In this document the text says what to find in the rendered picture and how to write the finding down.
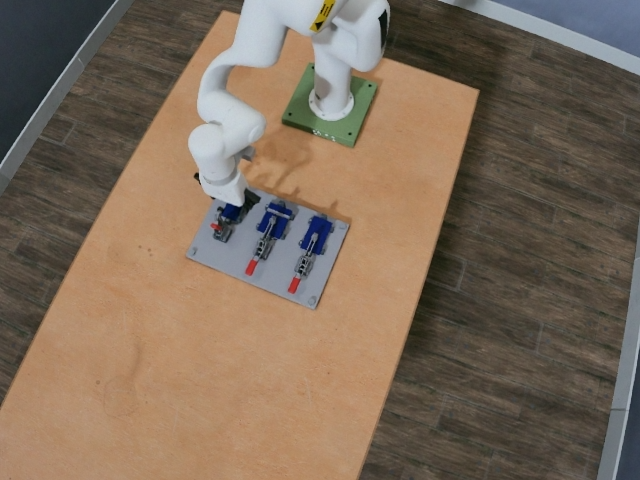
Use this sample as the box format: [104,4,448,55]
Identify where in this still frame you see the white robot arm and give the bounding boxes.
[188,0,390,186]

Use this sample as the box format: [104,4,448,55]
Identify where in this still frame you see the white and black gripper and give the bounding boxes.
[193,168,261,213]

